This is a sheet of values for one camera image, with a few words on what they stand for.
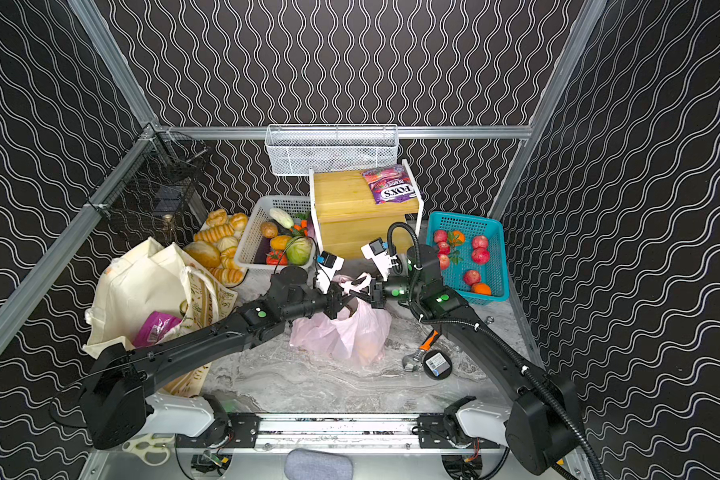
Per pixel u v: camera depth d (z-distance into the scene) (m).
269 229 1.07
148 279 0.77
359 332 0.70
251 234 1.06
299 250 1.00
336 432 0.76
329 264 0.66
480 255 1.05
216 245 1.10
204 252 1.05
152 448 0.72
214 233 1.13
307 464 0.68
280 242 1.07
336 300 0.65
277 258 1.03
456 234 1.08
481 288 0.95
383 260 0.64
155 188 0.96
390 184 0.80
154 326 0.78
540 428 0.39
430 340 0.89
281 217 1.13
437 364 0.84
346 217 0.78
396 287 0.64
